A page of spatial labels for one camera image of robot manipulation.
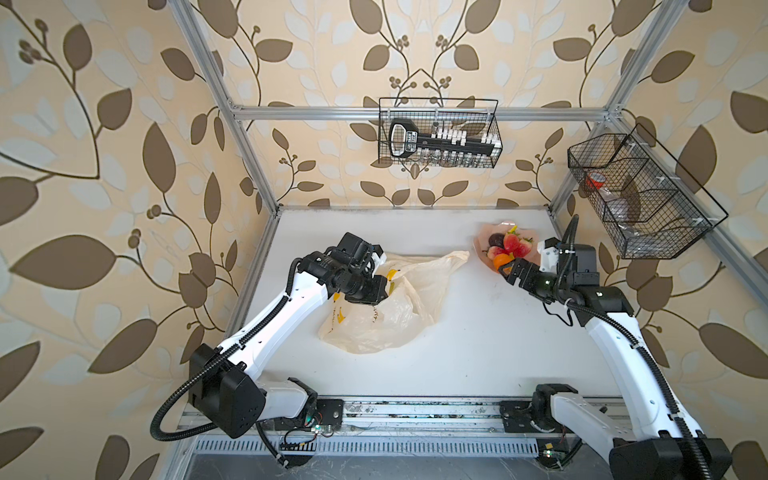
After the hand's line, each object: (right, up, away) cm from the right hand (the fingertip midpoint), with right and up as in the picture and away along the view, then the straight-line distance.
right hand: (513, 278), depth 77 cm
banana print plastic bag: (-26, -1, +4) cm, 27 cm away
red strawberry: (+5, +6, +25) cm, 27 cm away
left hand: (-32, -4, -2) cm, 32 cm away
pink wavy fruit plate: (+2, +13, +33) cm, 35 cm away
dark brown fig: (+5, +10, +27) cm, 29 cm away
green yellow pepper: (+11, +13, +28) cm, 33 cm away
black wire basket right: (+33, +18, -3) cm, 38 cm away
